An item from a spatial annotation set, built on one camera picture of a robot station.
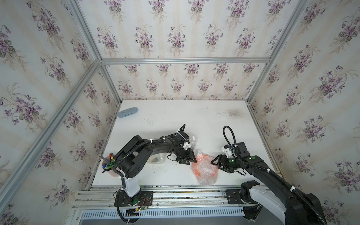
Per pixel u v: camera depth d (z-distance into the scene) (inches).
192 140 35.6
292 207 15.6
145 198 28.4
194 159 32.3
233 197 28.9
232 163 28.0
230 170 29.3
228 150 31.4
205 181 29.4
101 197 29.2
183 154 30.8
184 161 31.9
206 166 31.5
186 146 33.6
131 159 18.4
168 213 30.1
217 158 29.9
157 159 33.2
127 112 43.3
